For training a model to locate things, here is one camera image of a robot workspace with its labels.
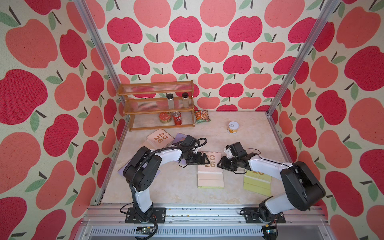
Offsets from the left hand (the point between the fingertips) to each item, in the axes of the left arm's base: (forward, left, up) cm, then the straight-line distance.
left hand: (205, 165), depth 88 cm
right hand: (0, -9, -2) cm, 9 cm away
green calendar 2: (-9, -30, -2) cm, 32 cm away
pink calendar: (+20, +31, -1) cm, 37 cm away
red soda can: (+33, +18, +7) cm, 38 cm away
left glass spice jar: (+37, +22, +20) cm, 48 cm away
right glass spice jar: (+39, +12, +21) cm, 46 cm away
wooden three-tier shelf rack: (+49, +34, +4) cm, 60 cm away
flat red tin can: (+39, +28, +2) cm, 48 cm away
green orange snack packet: (+42, 0, 0) cm, 42 cm away
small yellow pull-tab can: (+28, -22, +3) cm, 36 cm away
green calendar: (-11, -3, -4) cm, 12 cm away
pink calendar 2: (-4, -3, -3) cm, 6 cm away
